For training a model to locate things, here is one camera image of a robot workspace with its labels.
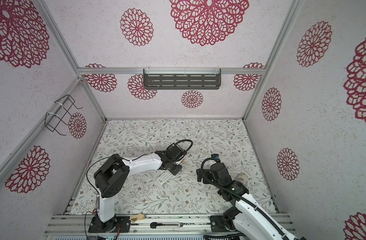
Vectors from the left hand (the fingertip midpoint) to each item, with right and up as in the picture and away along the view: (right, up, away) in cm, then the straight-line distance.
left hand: (175, 168), depth 93 cm
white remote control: (-6, -4, -6) cm, 9 cm away
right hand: (+16, +3, -13) cm, 21 cm away
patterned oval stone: (+39, -4, -7) cm, 40 cm away
